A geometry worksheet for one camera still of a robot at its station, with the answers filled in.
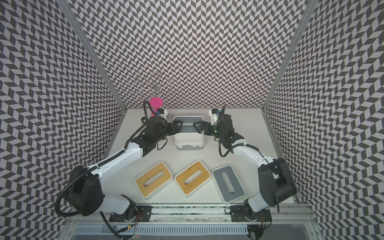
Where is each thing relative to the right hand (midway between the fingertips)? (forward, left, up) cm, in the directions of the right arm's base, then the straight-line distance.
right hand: (198, 128), depth 82 cm
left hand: (+1, +10, +2) cm, 10 cm away
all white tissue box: (-3, +5, -11) cm, 13 cm away
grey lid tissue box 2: (-24, -16, -21) cm, 36 cm away
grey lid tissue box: (-1, +6, -1) cm, 6 cm away
